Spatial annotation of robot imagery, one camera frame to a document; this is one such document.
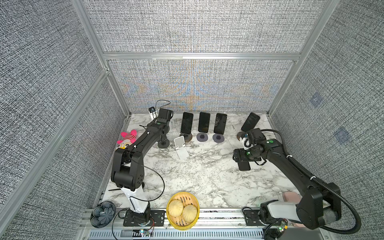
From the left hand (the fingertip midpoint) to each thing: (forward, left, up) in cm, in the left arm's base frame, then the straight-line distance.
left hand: (158, 124), depth 93 cm
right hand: (-22, -48, -5) cm, 53 cm away
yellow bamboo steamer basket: (-41, -16, -14) cm, 46 cm away
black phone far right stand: (-1, -59, -1) cm, 59 cm away
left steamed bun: (-45, -11, -10) cm, 48 cm away
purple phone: (+2, -29, 0) cm, 29 cm away
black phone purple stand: (+1, -40, -2) cm, 40 cm away
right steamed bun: (-48, -17, -9) cm, 52 cm away
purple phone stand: (-1, -40, -16) cm, 43 cm away
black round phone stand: (-6, -2, -14) cm, 15 cm away
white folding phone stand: (-11, -14, -13) cm, 21 cm away
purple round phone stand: (0, -29, -16) cm, 33 cm away
